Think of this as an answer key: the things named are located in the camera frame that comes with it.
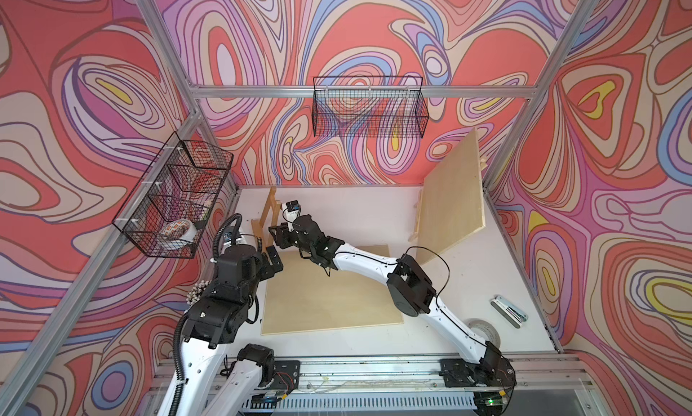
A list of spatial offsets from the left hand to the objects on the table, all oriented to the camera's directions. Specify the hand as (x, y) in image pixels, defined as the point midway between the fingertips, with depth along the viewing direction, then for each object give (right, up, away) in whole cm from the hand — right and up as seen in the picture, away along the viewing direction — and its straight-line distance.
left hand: (262, 252), depth 70 cm
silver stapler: (+72, -20, +13) cm, 76 cm away
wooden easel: (+49, +13, 0) cm, 51 cm away
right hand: (-2, +3, +20) cm, 20 cm away
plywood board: (+50, +12, 0) cm, 51 cm away
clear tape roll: (+64, -25, +10) cm, 69 cm away
